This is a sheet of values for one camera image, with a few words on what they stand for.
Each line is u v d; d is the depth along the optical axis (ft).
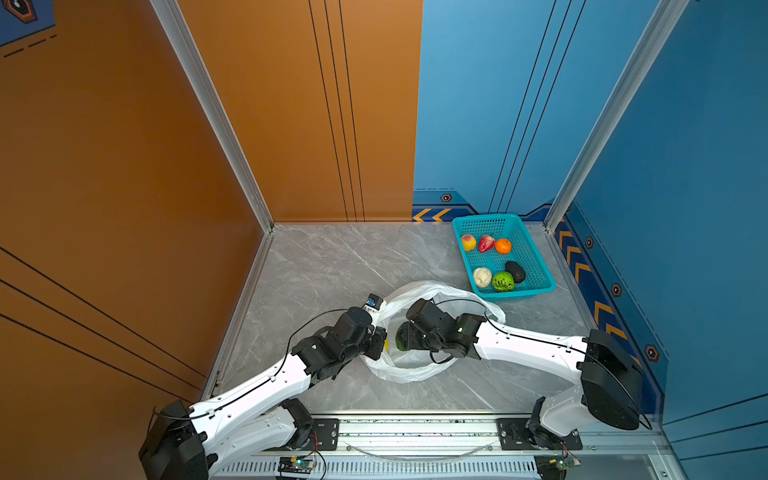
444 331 2.00
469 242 3.56
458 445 2.38
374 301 2.28
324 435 2.41
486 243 3.57
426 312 2.04
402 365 2.78
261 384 1.58
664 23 2.33
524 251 3.42
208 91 2.71
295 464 2.32
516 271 3.26
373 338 2.25
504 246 3.57
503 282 3.12
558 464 2.29
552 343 1.55
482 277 3.17
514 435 2.38
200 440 1.32
